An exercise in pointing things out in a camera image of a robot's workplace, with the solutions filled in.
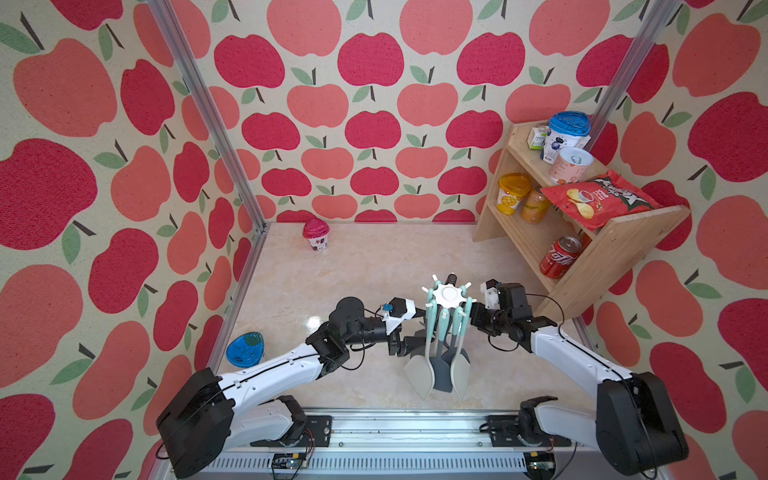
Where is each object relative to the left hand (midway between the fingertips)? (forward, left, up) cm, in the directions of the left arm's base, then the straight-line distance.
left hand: (429, 334), depth 66 cm
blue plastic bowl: (+2, +47, -15) cm, 49 cm away
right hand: (+13, -14, -18) cm, 26 cm away
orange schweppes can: (+38, -35, +5) cm, 52 cm away
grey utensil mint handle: (-5, -3, -7) cm, 9 cm away
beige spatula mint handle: (-2, -9, -12) cm, 15 cm away
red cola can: (+17, -33, +7) cm, 38 cm away
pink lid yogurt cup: (+46, +34, -14) cm, 59 cm away
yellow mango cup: (+43, -28, +8) cm, 52 cm away
